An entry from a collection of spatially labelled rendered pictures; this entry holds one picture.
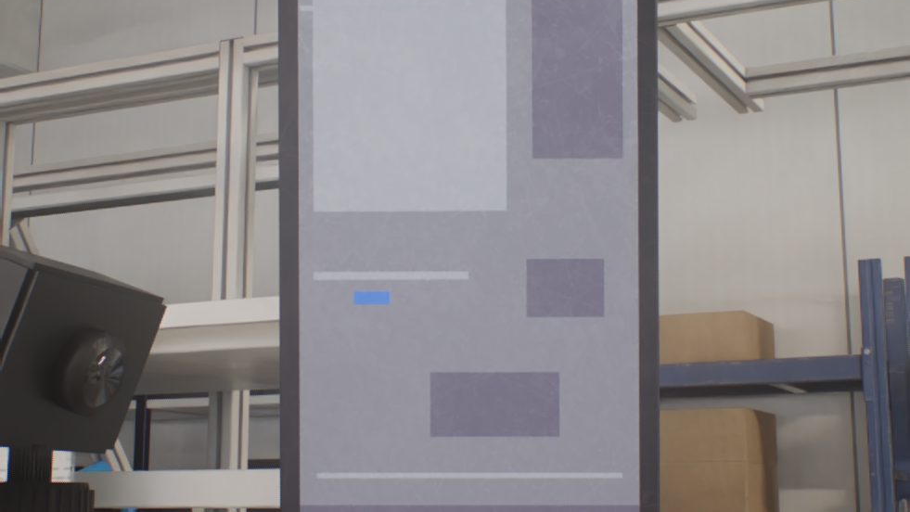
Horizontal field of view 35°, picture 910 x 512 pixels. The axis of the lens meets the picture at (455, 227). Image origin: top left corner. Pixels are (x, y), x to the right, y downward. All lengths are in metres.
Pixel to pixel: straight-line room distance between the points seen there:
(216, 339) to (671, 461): 2.86
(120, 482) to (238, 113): 0.76
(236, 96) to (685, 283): 2.85
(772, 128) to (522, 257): 3.80
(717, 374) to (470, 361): 3.19
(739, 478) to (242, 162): 2.40
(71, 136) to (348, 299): 5.28
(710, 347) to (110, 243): 2.78
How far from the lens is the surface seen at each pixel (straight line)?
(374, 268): 1.11
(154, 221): 5.98
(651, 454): 1.13
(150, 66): 2.37
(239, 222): 2.19
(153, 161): 2.96
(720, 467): 4.29
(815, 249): 4.77
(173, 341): 1.63
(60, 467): 1.58
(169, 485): 1.62
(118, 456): 2.84
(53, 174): 3.13
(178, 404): 5.06
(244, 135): 2.22
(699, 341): 4.34
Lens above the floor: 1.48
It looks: 11 degrees up
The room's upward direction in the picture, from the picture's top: straight up
